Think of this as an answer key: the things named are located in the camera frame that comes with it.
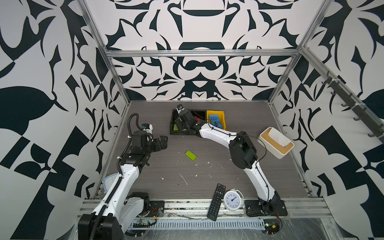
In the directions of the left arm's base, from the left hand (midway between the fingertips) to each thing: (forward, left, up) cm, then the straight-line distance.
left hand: (159, 136), depth 82 cm
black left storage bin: (+19, -7, -7) cm, 21 cm away
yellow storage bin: (+22, -38, -11) cm, 46 cm away
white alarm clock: (-29, -37, -13) cm, 49 cm away
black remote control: (-30, -29, -14) cm, 44 cm away
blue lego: (+21, -34, -14) cm, 43 cm away
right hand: (+16, -10, -5) cm, 20 cm away
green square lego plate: (-4, -17, -15) cm, 23 cm away
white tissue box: (0, -68, -11) cm, 69 cm away
